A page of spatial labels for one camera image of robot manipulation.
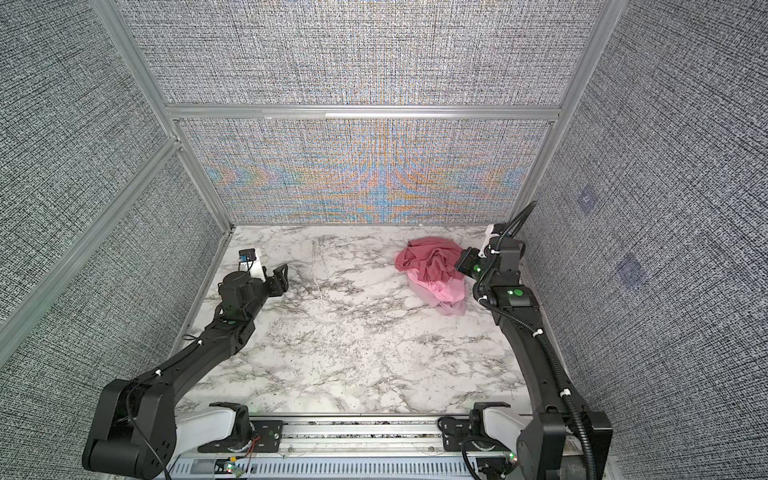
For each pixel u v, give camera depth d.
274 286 0.76
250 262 0.72
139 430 0.36
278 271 0.78
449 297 0.91
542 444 0.38
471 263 0.69
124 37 0.73
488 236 0.69
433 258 0.92
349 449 0.73
